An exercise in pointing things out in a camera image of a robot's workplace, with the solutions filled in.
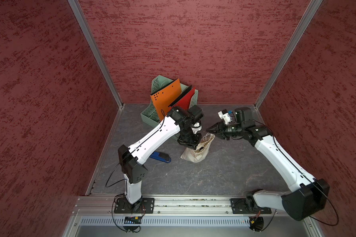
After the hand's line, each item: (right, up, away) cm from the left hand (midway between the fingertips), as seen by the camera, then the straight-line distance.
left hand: (193, 151), depth 69 cm
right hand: (+7, +8, +3) cm, 11 cm away
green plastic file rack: (+3, +28, +25) cm, 38 cm away
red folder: (-4, +26, +16) cm, 30 cm away
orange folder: (-17, +28, +17) cm, 37 cm away
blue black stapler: (-19, -9, +23) cm, 31 cm away
